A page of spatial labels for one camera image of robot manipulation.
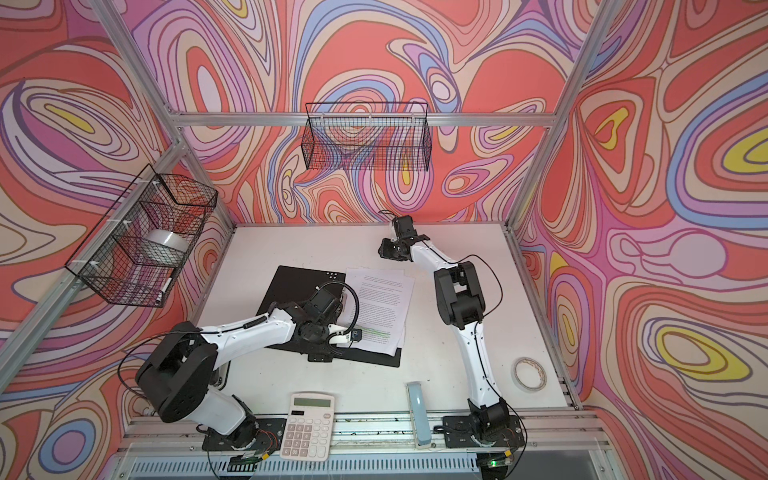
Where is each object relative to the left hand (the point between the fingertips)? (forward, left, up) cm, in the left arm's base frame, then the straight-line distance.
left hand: (334, 333), depth 89 cm
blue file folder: (+21, +17, -5) cm, 28 cm away
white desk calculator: (-26, +4, 0) cm, 26 cm away
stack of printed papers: (+12, -13, -2) cm, 17 cm away
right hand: (+30, -16, +1) cm, 34 cm away
